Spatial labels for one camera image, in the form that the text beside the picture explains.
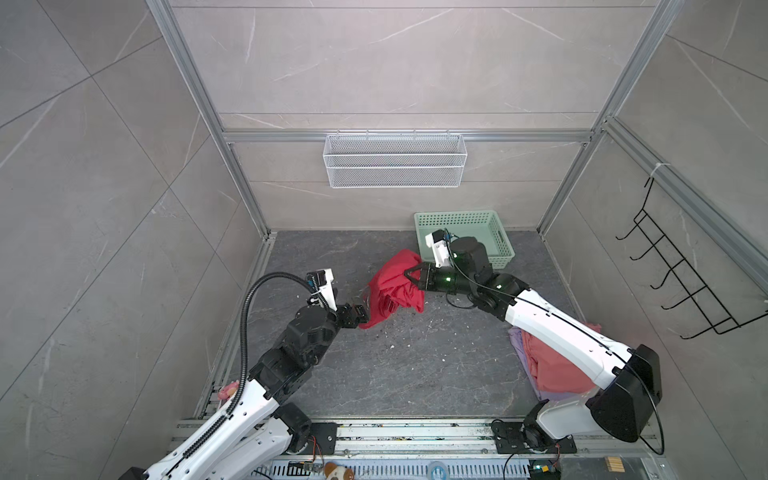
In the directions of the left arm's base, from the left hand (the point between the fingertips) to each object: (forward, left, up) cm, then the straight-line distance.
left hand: (353, 283), depth 69 cm
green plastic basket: (+47, -50, -28) cm, 74 cm away
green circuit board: (-36, -44, -29) cm, 64 cm away
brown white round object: (-35, +4, -26) cm, 43 cm away
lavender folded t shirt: (-20, -50, -26) cm, 59 cm away
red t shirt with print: (0, -9, -3) cm, 9 cm away
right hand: (+4, -13, -2) cm, 14 cm away
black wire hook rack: (-15, -74, +6) cm, 76 cm away
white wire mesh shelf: (+50, -13, +1) cm, 51 cm away
